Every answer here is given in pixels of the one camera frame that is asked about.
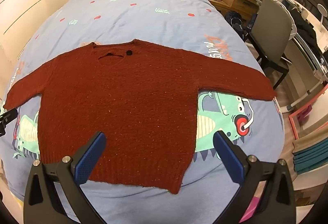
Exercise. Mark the wooden nightstand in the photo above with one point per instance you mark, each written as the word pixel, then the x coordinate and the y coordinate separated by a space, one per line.
pixel 225 7

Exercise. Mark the dark red knit sweater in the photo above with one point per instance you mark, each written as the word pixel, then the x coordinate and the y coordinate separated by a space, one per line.
pixel 123 111

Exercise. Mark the black jacket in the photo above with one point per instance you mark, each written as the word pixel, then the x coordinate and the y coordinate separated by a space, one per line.
pixel 306 31

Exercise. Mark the white desk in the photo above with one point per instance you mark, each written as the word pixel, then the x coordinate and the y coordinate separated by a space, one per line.
pixel 311 21

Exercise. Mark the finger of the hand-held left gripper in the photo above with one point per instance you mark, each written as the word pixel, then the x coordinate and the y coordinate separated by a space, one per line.
pixel 7 115

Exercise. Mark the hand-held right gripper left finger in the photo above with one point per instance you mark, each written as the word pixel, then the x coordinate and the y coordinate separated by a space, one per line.
pixel 89 156

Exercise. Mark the stack of teal folded towels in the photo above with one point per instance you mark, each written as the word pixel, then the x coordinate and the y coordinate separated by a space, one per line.
pixel 311 156

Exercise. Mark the white desk lamp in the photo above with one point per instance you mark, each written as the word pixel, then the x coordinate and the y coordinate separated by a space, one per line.
pixel 323 15

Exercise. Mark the grey chair with black legs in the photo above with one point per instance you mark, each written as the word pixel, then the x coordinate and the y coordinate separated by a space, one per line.
pixel 271 26

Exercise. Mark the blue printed bed blanket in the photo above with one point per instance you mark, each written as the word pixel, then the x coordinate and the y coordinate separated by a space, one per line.
pixel 153 8

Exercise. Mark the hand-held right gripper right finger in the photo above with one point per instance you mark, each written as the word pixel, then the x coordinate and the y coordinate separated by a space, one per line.
pixel 229 158

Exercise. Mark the pink frame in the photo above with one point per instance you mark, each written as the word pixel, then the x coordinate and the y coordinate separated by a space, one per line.
pixel 294 124

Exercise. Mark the black bag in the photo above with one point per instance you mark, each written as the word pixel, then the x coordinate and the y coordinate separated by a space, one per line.
pixel 235 22

